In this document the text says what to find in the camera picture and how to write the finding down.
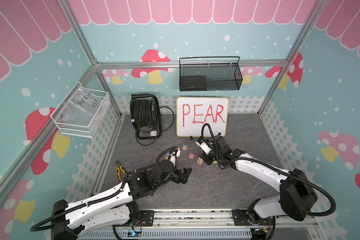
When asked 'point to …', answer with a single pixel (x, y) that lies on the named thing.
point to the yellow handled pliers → (119, 166)
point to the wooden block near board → (184, 147)
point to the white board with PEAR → (192, 113)
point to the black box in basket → (191, 83)
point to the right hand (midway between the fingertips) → (201, 153)
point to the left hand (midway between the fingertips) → (183, 169)
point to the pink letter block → (191, 156)
